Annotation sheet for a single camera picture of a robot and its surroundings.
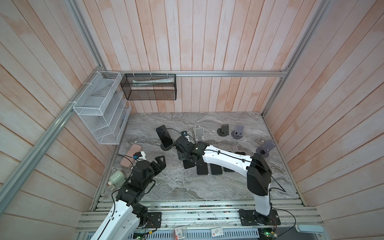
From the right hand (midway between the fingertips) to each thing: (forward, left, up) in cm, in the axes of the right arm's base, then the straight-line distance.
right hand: (184, 151), depth 86 cm
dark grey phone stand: (+22, -27, -9) cm, 36 cm away
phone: (-21, -18, +23) cm, 36 cm away
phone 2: (+7, -38, -13) cm, 40 cm away
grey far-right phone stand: (+20, -37, -8) cm, 43 cm away
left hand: (-9, +12, +2) cm, 15 cm away
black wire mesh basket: (+44, +26, +13) cm, 53 cm away
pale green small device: (-17, +35, -2) cm, 39 cm away
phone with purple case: (-6, -11, -11) cm, 17 cm away
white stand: (+20, -9, -9) cm, 23 cm away
